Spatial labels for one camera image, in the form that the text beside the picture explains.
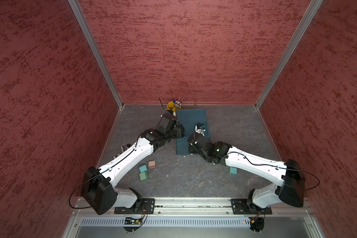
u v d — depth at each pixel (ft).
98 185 1.28
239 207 2.42
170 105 3.51
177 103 3.21
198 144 1.82
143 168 2.80
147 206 2.43
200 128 2.23
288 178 1.38
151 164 2.87
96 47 2.84
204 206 2.49
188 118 2.73
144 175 2.70
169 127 1.96
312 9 2.36
